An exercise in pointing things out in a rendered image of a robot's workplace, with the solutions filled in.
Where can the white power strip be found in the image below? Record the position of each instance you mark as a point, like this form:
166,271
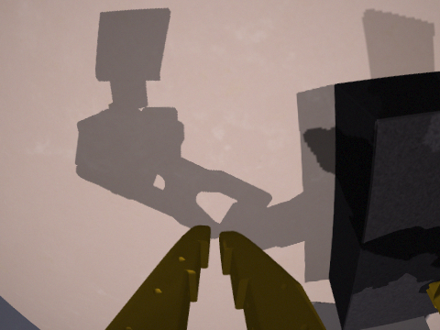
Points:
329,317

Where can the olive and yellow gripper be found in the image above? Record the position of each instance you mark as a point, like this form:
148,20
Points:
271,298

